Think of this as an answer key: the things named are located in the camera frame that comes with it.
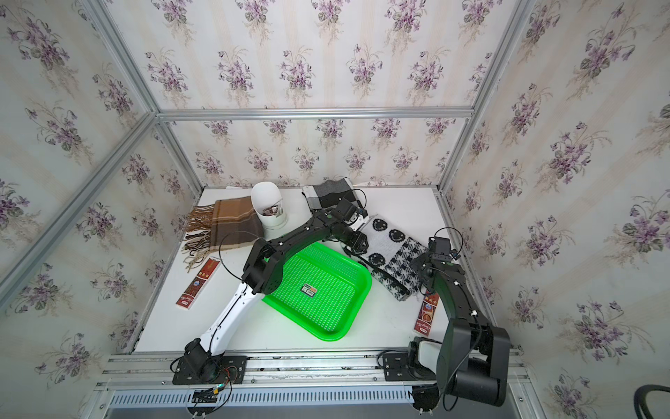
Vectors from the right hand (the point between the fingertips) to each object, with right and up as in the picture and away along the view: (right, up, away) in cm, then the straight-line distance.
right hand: (424, 270), depth 88 cm
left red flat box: (-78, -4, +2) cm, 79 cm away
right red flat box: (-1, -13, -5) cm, 14 cm away
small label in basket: (-40, -7, 0) cm, 40 cm away
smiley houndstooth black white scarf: (-11, +4, +5) cm, 12 cm away
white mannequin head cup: (-58, +25, +12) cm, 64 cm away
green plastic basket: (-35, -6, +1) cm, 36 cm away
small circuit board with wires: (-67, -31, -16) cm, 76 cm away
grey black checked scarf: (-35, +30, +29) cm, 54 cm away
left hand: (-20, +8, +11) cm, 24 cm away
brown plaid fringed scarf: (-76, +15, +16) cm, 79 cm away
